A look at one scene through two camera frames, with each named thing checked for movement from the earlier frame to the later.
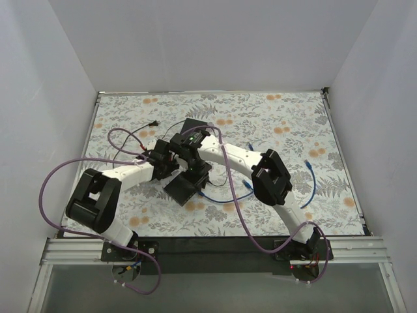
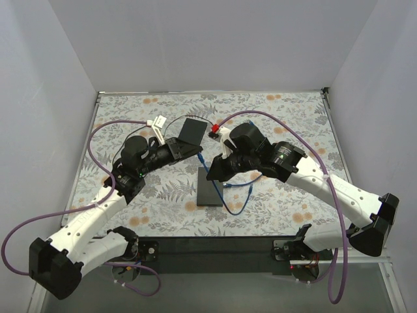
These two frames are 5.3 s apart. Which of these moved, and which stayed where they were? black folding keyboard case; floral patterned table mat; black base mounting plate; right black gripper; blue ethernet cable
Moved: right black gripper; black folding keyboard case; blue ethernet cable
Stayed: floral patterned table mat; black base mounting plate
